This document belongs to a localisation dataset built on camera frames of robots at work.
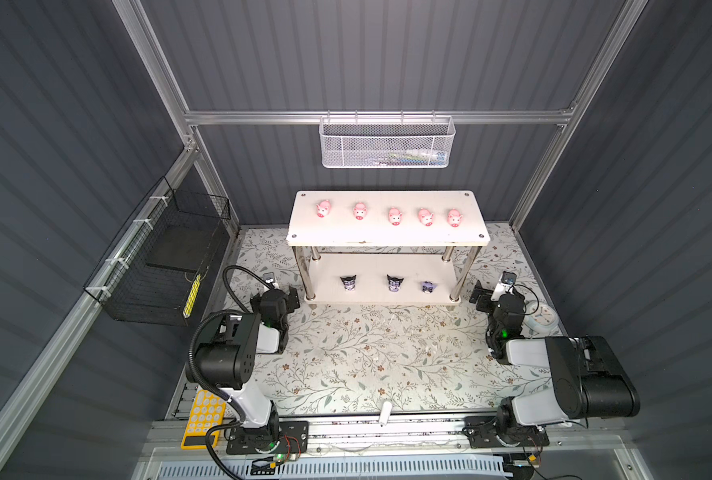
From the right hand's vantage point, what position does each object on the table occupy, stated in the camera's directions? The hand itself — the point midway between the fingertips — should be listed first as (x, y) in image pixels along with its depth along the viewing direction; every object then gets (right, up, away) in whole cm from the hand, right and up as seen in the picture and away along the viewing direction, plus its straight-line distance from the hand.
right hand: (500, 286), depth 90 cm
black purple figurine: (-46, +1, +1) cm, 46 cm away
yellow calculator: (-82, -31, -13) cm, 89 cm away
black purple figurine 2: (-32, +1, +1) cm, 32 cm away
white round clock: (+14, -9, +3) cm, 17 cm away
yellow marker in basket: (-81, 0, -22) cm, 84 cm away
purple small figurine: (-22, 0, +1) cm, 22 cm away
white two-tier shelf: (-33, +12, +25) cm, 43 cm away
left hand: (-71, -2, +6) cm, 71 cm away
